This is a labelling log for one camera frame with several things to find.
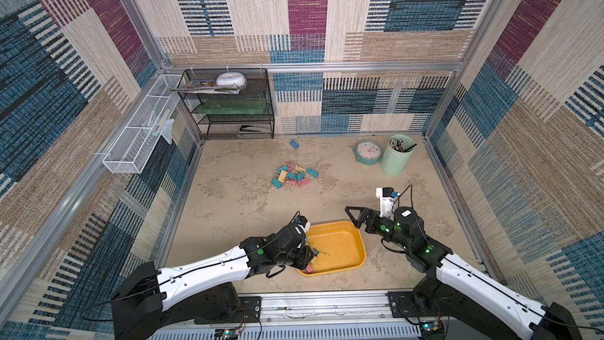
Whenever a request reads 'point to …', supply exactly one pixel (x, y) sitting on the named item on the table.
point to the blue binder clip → (294, 144)
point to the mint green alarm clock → (367, 152)
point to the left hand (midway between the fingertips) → (312, 254)
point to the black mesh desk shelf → (230, 103)
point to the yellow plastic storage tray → (336, 245)
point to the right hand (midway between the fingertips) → (352, 208)
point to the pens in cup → (399, 145)
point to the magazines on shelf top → (210, 86)
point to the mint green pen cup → (397, 153)
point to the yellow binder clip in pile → (300, 169)
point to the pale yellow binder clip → (282, 175)
